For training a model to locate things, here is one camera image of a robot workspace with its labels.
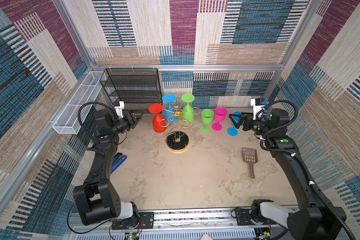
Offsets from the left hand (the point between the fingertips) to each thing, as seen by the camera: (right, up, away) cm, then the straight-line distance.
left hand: (143, 112), depth 75 cm
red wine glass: (+6, -5, +12) cm, 14 cm away
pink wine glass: (+43, 0, +21) cm, 48 cm away
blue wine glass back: (+12, +9, +11) cm, 18 cm away
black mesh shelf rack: (-12, +20, +34) cm, 41 cm away
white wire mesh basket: (-34, -5, -5) cm, 34 cm away
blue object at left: (-20, -27, +17) cm, 38 cm away
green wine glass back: (+23, +2, +13) cm, 26 cm away
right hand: (+45, -2, -2) cm, 45 cm away
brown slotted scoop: (+62, -26, +21) cm, 71 cm away
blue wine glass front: (+55, -11, +32) cm, 65 cm away
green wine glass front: (+35, 0, +24) cm, 43 cm away
